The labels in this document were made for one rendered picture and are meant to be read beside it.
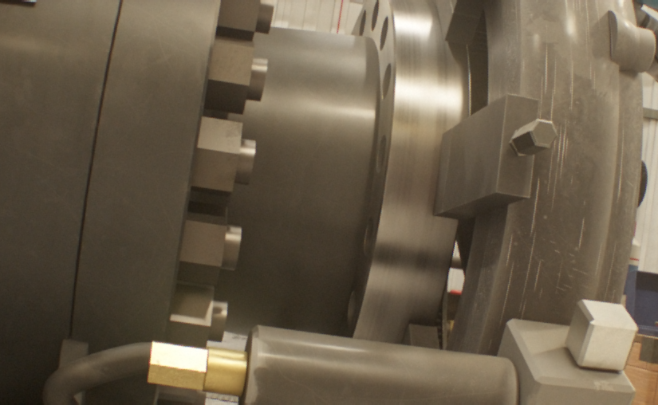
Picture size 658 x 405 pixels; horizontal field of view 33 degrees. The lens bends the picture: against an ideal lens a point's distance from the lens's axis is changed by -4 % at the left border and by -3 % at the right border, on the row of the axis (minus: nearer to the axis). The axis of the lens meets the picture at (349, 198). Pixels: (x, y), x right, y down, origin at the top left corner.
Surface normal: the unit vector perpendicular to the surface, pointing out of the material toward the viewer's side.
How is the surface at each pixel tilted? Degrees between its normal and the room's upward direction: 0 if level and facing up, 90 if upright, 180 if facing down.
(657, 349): 90
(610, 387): 68
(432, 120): 72
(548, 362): 22
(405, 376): 63
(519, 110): 86
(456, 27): 130
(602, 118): 80
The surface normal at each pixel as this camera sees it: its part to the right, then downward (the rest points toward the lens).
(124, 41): 0.21, -0.30
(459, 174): -0.97, -0.15
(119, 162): 0.16, 0.05
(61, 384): -0.01, -0.11
